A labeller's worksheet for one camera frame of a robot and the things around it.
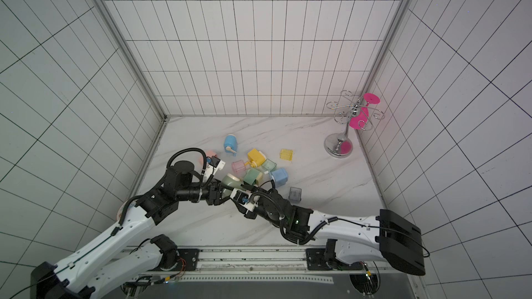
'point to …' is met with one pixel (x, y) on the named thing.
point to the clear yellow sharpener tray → (286, 154)
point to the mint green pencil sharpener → (251, 176)
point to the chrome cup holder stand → (339, 145)
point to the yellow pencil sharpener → (255, 158)
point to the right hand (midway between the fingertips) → (238, 183)
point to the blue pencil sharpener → (280, 177)
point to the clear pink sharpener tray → (239, 169)
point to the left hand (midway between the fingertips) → (231, 194)
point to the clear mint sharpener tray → (269, 165)
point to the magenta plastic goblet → (359, 120)
